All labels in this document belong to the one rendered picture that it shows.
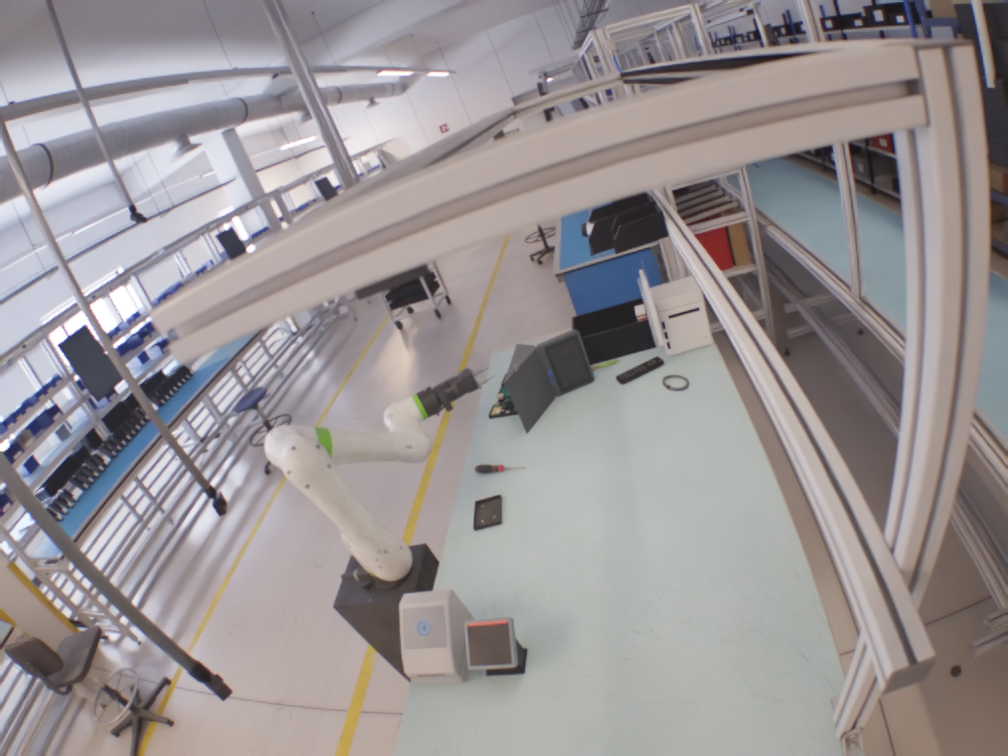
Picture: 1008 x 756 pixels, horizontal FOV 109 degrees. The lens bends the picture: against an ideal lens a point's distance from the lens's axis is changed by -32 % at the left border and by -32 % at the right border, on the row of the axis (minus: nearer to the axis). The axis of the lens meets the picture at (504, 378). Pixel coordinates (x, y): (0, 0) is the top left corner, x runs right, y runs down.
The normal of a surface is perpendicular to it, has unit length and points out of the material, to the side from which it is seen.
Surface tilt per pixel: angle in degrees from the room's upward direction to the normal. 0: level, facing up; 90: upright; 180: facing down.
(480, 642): 32
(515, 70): 90
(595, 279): 90
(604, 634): 0
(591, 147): 90
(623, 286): 90
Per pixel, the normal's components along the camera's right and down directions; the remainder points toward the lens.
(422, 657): -0.34, -0.27
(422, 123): -0.11, 0.52
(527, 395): 0.77, 0.03
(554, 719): -0.36, -0.81
